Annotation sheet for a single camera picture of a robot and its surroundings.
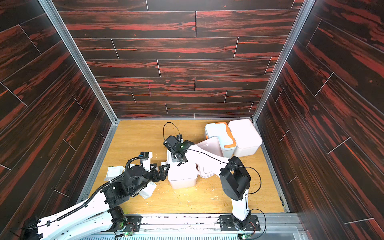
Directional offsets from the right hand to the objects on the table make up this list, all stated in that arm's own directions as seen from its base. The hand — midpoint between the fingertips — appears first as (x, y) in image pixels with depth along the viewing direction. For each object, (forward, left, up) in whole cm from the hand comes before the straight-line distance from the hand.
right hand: (181, 154), depth 88 cm
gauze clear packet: (-20, +19, -10) cm, 29 cm away
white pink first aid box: (+10, -41, +2) cm, 42 cm away
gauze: (-8, +43, -10) cm, 45 cm away
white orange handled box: (+8, -27, +4) cm, 28 cm away
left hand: (-12, +7, +8) cm, 16 cm away
